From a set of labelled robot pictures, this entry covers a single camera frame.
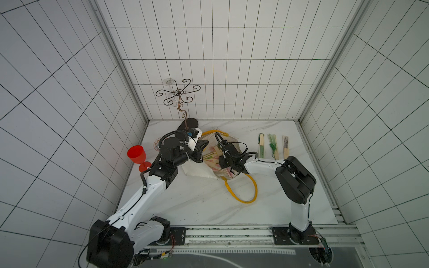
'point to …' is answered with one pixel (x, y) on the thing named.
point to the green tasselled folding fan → (273, 144)
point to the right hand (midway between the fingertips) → (223, 153)
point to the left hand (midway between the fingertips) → (205, 144)
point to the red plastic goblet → (137, 154)
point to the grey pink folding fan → (286, 146)
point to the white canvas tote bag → (215, 140)
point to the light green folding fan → (261, 141)
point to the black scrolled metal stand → (179, 92)
